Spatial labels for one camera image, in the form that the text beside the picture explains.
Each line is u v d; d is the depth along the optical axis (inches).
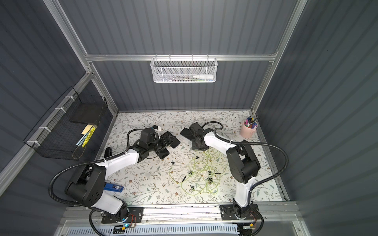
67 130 28.9
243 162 19.6
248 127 37.9
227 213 28.9
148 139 27.7
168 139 31.4
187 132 42.7
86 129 29.8
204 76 34.4
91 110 33.0
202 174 34.2
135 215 28.6
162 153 38.0
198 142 27.3
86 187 17.6
